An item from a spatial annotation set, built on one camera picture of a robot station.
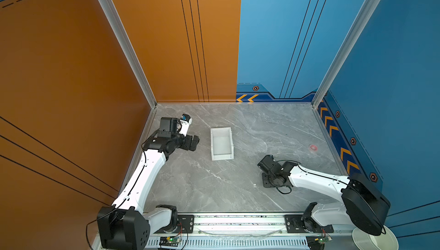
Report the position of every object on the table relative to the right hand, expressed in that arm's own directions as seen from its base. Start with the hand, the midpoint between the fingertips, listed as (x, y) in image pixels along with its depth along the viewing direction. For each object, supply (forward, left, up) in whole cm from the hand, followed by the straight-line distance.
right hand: (266, 182), depth 86 cm
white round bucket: (-25, -40, +8) cm, 48 cm away
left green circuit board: (-25, +44, 0) cm, 51 cm away
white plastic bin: (+21, +23, +3) cm, 31 cm away
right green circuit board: (-24, -20, +1) cm, 31 cm away
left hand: (+15, +38, +20) cm, 45 cm away
